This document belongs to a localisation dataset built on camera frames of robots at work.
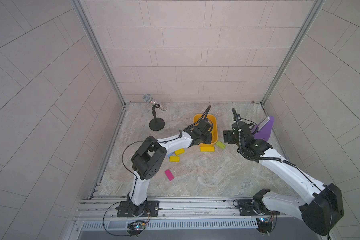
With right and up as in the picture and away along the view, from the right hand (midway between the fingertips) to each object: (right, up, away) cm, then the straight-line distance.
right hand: (230, 130), depth 82 cm
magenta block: (-34, -25, +1) cm, 42 cm away
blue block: (-34, -15, +7) cm, 38 cm away
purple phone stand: (+23, -2, +8) cm, 25 cm away
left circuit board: (-47, -41, -16) cm, 65 cm away
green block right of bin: (-3, -10, +10) cm, 14 cm away
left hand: (-9, -5, +9) cm, 14 cm away
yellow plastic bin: (-6, +6, +20) cm, 22 cm away
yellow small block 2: (-31, -17, +5) cm, 36 cm away
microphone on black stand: (-46, +2, +20) cm, 50 cm away
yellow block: (-12, -12, +9) cm, 19 cm away
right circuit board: (+12, -42, -14) cm, 46 cm away
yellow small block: (-29, -14, +8) cm, 33 cm away
